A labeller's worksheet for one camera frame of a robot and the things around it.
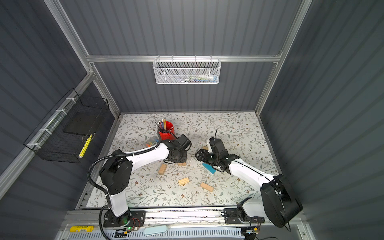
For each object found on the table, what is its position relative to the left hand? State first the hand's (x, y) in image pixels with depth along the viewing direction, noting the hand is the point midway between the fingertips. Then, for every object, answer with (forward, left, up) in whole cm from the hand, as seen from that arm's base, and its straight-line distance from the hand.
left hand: (183, 159), depth 90 cm
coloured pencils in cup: (+20, +13, +9) cm, 26 cm away
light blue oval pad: (-35, +13, -2) cm, 37 cm away
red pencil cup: (+14, +10, +5) cm, 18 cm away
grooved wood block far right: (+10, -15, -4) cm, 18 cm away
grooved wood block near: (-12, 0, -3) cm, 13 cm away
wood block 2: (-4, +13, -3) cm, 14 cm away
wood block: (-3, +1, -1) cm, 3 cm away
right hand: (-2, -10, +5) cm, 11 cm away
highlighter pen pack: (+16, +22, -3) cm, 28 cm away
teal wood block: (-5, -16, -5) cm, 17 cm away
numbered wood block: (-16, -13, -4) cm, 21 cm away
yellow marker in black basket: (-7, +44, +23) cm, 51 cm away
